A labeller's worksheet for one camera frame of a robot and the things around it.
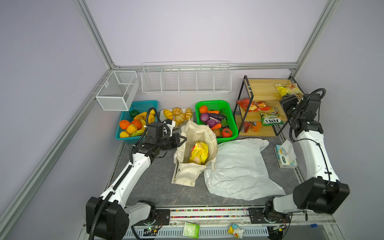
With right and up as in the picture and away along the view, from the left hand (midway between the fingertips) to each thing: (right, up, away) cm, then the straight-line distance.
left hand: (186, 140), depth 76 cm
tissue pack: (+59, -10, +13) cm, 61 cm away
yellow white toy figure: (+23, -40, -8) cm, 47 cm away
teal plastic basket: (-39, +22, +40) cm, 60 cm away
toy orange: (-43, +9, +21) cm, 49 cm away
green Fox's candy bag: (+51, +13, +15) cm, 55 cm away
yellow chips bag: (+6, -7, +2) cm, 9 cm away
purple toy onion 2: (+16, +10, +31) cm, 36 cm away
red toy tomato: (+25, +3, +25) cm, 35 cm away
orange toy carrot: (+19, +7, +30) cm, 36 cm away
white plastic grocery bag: (+31, -20, +11) cm, 38 cm away
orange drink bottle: (+47, +6, +27) cm, 54 cm away
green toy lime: (-45, +17, +40) cm, 62 cm away
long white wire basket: (-3, +43, +32) cm, 53 cm away
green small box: (+3, -41, -7) cm, 42 cm away
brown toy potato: (+19, +3, +26) cm, 33 cm away
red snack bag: (+39, +19, +11) cm, 45 cm away
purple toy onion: (+10, +14, +33) cm, 37 cm away
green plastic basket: (+21, +24, +40) cm, 51 cm away
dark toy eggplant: (+21, +14, +36) cm, 44 cm away
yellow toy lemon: (-42, +2, +19) cm, 46 cm away
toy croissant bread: (-8, +13, +36) cm, 39 cm away
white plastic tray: (-16, +17, +40) cm, 46 cm away
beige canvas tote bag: (-1, -15, -4) cm, 16 cm away
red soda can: (+38, +7, +24) cm, 45 cm away
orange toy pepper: (+10, +20, +36) cm, 42 cm away
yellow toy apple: (-37, +6, +19) cm, 42 cm away
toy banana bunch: (-35, +14, +33) cm, 50 cm away
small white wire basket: (-50, +32, +27) cm, 65 cm away
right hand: (+50, +21, -1) cm, 55 cm away
